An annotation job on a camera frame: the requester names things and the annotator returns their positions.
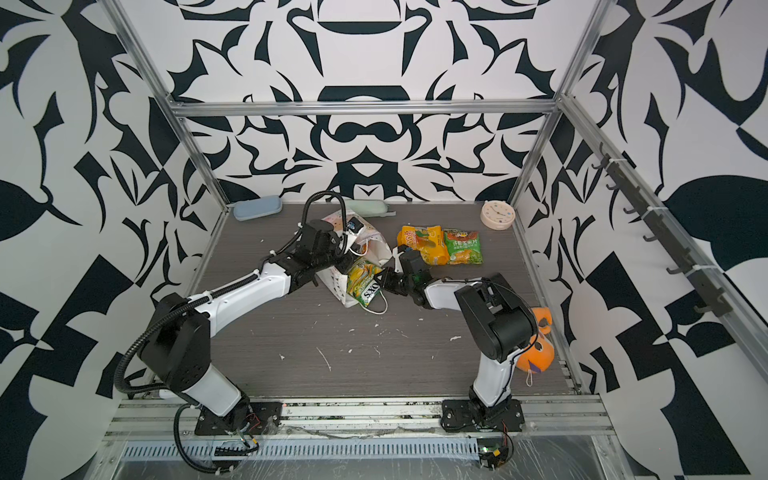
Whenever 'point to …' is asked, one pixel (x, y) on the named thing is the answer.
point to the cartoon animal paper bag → (378, 249)
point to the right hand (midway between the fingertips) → (376, 276)
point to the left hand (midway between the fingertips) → (358, 237)
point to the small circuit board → (491, 452)
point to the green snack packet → (463, 246)
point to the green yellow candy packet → (361, 273)
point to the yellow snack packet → (430, 241)
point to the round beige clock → (497, 215)
